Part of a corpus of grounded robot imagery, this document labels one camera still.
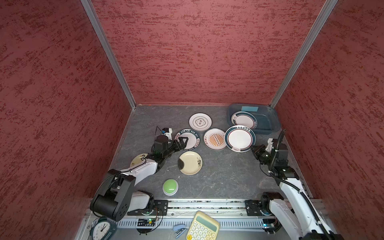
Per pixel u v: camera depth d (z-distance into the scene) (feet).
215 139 3.30
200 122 3.61
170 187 2.62
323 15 2.42
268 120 3.64
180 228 2.21
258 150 2.34
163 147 2.24
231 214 2.41
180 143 2.54
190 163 2.95
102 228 2.14
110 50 2.87
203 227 2.22
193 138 3.31
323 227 1.33
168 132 2.65
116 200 1.37
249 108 3.74
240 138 2.97
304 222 1.42
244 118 3.62
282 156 1.96
